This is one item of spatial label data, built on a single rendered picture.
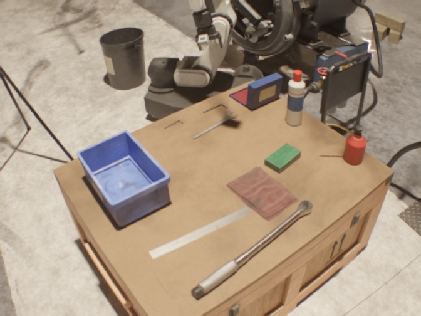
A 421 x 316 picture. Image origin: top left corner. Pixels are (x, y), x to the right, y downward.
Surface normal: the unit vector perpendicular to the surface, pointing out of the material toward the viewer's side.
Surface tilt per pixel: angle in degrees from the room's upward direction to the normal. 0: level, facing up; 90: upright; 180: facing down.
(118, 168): 0
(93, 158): 90
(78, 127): 0
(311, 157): 0
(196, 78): 90
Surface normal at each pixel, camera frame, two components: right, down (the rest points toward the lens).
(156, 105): -0.54, 0.58
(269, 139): -0.05, -0.75
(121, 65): 0.05, 0.70
